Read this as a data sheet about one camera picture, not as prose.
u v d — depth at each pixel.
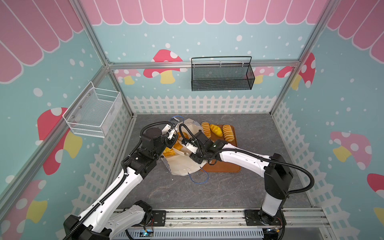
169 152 0.92
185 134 0.99
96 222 0.39
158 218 0.74
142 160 0.51
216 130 1.06
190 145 0.74
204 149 0.63
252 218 0.74
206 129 1.06
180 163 0.87
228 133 1.04
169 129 0.57
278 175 0.45
